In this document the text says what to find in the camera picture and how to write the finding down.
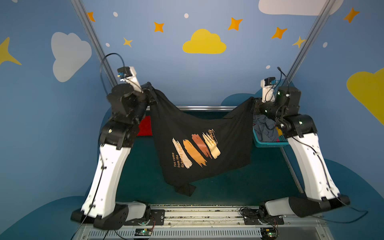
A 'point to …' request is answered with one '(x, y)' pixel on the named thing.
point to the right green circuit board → (269, 233)
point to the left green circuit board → (143, 232)
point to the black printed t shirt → (195, 148)
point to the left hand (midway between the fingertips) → (151, 82)
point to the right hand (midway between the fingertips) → (255, 97)
